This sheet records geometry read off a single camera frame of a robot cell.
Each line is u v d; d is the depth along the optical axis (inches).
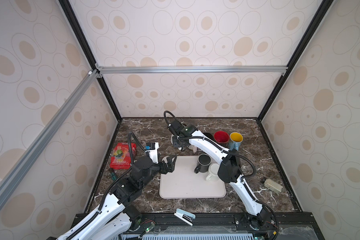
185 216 29.2
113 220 23.0
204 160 33.3
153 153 24.2
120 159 36.2
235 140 37.5
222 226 28.7
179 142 27.1
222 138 39.4
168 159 24.6
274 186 32.5
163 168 24.2
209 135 38.4
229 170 23.3
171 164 24.6
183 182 34.2
